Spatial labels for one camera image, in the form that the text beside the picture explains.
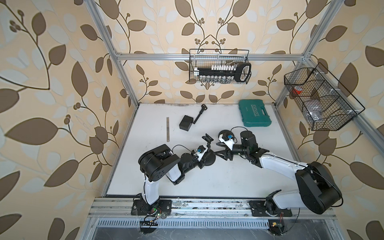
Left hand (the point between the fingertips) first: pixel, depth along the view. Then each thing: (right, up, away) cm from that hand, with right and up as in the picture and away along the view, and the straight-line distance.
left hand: (206, 150), depth 88 cm
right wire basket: (+59, +25, -16) cm, 66 cm away
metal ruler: (-27, +11, +17) cm, 34 cm away
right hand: (+6, +2, -4) cm, 7 cm away
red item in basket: (+53, +35, 0) cm, 63 cm away
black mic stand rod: (+1, +8, -13) cm, 15 cm away
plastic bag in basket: (+54, +23, -14) cm, 60 cm away
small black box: (-14, +16, +20) cm, 28 cm away
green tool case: (+36, +22, +20) cm, 47 cm away
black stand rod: (-1, +27, +28) cm, 39 cm away
